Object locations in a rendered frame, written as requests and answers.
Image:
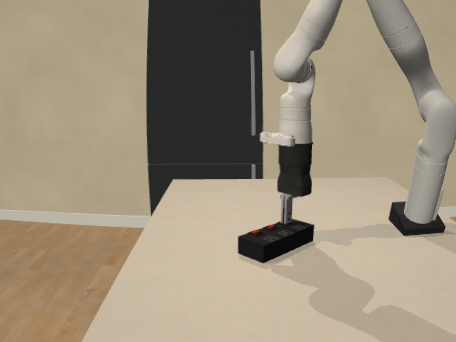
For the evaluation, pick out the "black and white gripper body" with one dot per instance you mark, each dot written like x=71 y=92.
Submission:
x=295 y=162

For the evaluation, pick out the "black power strip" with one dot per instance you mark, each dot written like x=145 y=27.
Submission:
x=275 y=240

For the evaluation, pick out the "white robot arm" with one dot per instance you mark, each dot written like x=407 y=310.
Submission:
x=406 y=43

